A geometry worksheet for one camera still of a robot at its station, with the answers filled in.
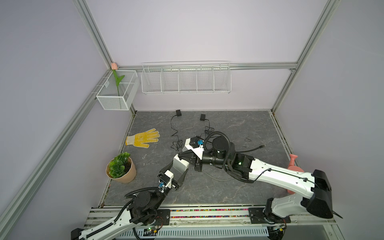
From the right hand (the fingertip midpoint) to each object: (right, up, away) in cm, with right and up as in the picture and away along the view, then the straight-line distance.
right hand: (179, 156), depth 61 cm
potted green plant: (-32, -9, +14) cm, 36 cm away
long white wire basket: (0, +45, +37) cm, 58 cm away
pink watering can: (+59, -10, +19) cm, 63 cm away
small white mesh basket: (-41, +29, +19) cm, 54 cm away
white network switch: (+1, -4, +1) cm, 5 cm away
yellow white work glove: (-33, +3, +42) cm, 54 cm away
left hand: (0, -6, +7) cm, 9 cm away
